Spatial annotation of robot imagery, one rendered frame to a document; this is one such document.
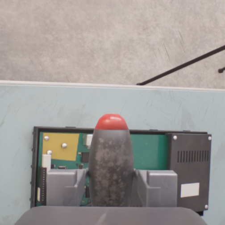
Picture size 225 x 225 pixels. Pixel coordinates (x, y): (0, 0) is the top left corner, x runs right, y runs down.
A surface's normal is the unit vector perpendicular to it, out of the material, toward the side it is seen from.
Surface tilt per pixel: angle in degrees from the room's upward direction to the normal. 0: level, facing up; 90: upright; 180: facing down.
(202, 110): 0
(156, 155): 0
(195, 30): 0
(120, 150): 9
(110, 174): 30
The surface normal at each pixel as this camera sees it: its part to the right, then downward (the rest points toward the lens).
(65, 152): 0.47, 0.00
